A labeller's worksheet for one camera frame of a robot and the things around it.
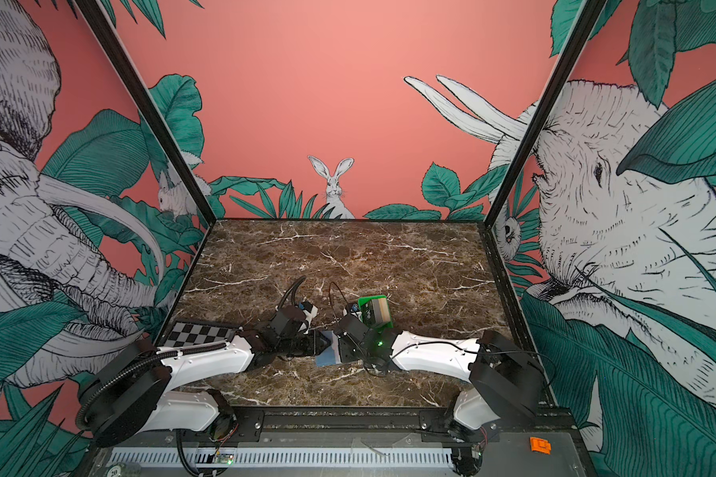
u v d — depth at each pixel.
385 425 0.75
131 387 0.43
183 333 0.86
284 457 0.70
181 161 1.01
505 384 0.43
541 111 0.86
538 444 0.70
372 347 0.64
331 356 0.86
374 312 0.90
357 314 0.75
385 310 0.92
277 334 0.67
